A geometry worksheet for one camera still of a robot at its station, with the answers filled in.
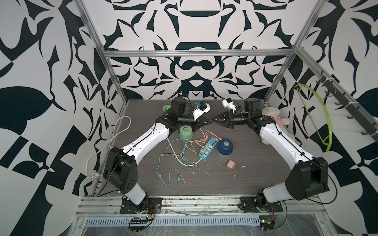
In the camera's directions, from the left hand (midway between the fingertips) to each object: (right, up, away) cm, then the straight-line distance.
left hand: (209, 117), depth 75 cm
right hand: (+1, -1, -3) cm, 3 cm away
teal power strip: (-1, -20, +14) cm, 24 cm away
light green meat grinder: (-12, -9, +15) cm, 21 cm away
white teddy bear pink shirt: (+49, -3, +21) cm, 54 cm away
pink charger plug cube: (+14, -27, +12) cm, 33 cm away
